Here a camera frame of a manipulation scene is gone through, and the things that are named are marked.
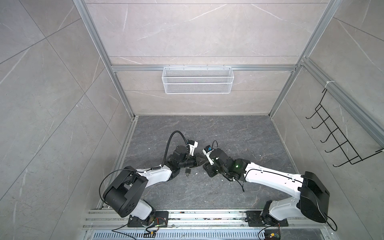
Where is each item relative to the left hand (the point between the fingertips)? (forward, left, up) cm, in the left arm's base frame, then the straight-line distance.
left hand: (208, 156), depth 81 cm
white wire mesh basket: (+50, +5, +16) cm, 53 cm away
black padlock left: (-2, +12, -14) cm, 19 cm away
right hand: (-3, +2, -3) cm, 5 cm away
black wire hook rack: (-13, -55, +21) cm, 60 cm away
